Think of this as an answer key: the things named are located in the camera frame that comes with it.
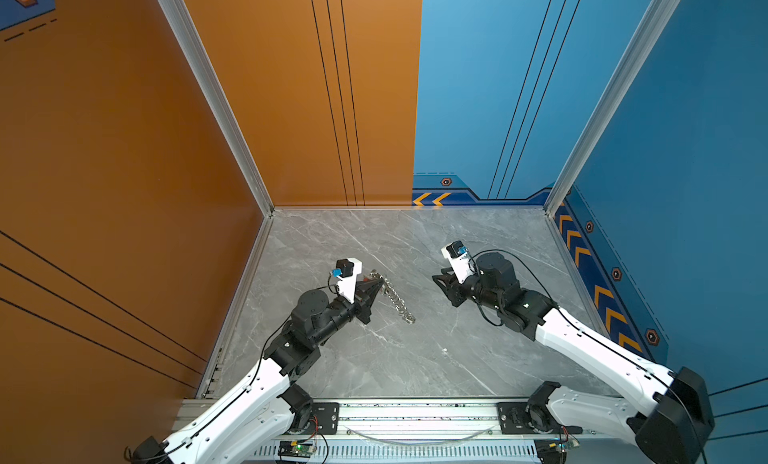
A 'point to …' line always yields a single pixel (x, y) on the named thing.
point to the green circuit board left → (287, 449)
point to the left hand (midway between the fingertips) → (381, 279)
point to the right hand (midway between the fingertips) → (435, 275)
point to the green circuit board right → (554, 450)
